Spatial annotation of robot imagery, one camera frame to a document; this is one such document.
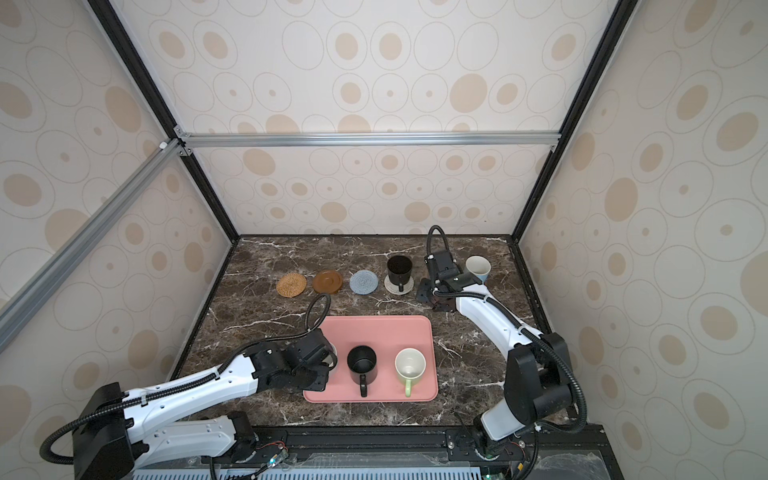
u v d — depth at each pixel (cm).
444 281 65
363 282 106
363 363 83
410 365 86
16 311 51
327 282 106
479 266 98
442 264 68
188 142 91
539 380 44
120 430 41
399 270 99
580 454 73
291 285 105
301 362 59
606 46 73
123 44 71
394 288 101
